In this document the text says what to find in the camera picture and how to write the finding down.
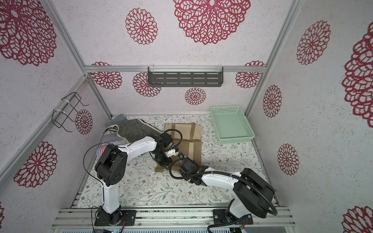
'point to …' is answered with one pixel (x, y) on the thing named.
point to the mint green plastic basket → (230, 124)
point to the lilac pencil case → (111, 137)
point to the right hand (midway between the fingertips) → (185, 166)
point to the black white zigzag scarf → (131, 130)
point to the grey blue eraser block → (115, 120)
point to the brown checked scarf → (186, 140)
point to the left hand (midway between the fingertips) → (167, 168)
